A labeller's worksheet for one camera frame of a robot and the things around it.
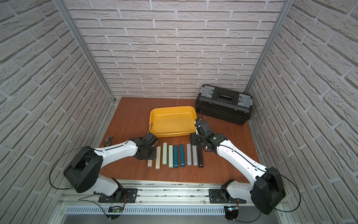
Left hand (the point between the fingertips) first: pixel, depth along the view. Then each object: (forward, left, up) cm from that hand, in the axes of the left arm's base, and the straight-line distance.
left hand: (153, 154), depth 89 cm
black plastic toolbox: (+27, -51, +18) cm, 61 cm away
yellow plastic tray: (+28, -12, 0) cm, 30 cm away
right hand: (+6, -27, +14) cm, 31 cm away
